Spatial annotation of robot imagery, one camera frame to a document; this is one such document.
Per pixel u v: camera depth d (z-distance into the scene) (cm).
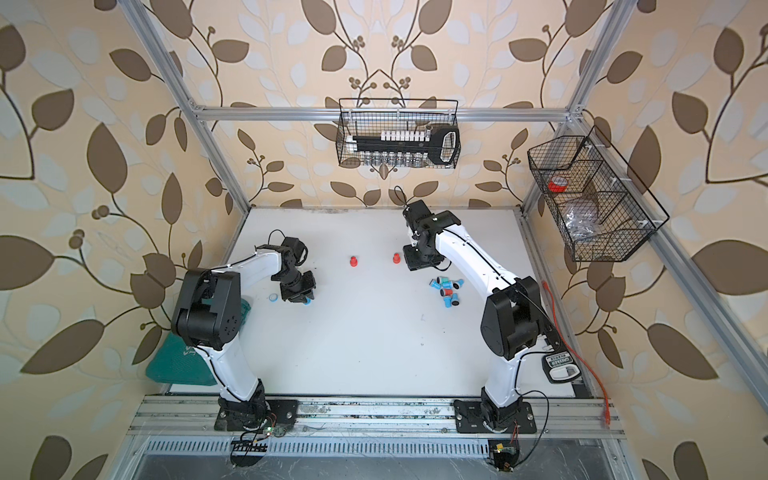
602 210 73
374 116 91
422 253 73
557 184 81
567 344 88
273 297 96
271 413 74
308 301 94
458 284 97
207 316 50
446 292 96
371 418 75
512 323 48
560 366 82
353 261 104
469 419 73
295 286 83
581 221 70
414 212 70
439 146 84
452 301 94
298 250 84
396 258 105
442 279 99
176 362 79
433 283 98
